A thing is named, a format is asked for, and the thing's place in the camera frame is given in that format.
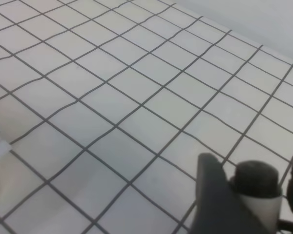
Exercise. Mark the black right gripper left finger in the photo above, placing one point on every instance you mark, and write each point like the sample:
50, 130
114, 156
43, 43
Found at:
219, 210

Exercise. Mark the white marker black cap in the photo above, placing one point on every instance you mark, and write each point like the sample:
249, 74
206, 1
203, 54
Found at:
256, 184

